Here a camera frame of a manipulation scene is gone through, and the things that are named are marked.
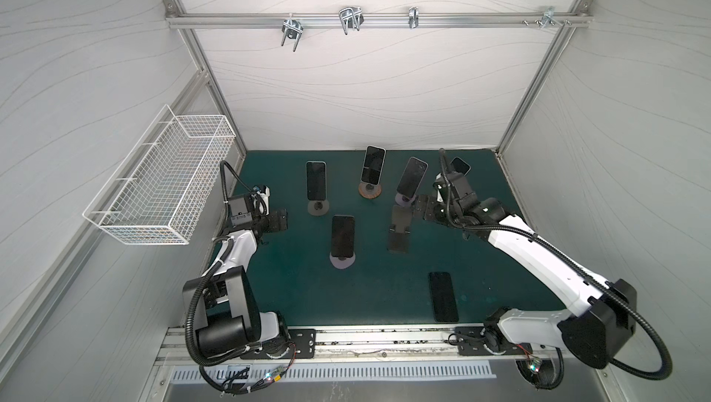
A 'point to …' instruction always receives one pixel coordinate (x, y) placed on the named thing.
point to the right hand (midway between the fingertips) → (427, 201)
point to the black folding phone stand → (398, 234)
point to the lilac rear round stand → (404, 200)
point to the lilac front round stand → (342, 264)
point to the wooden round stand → (369, 191)
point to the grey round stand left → (318, 207)
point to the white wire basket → (164, 189)
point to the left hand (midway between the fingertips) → (276, 210)
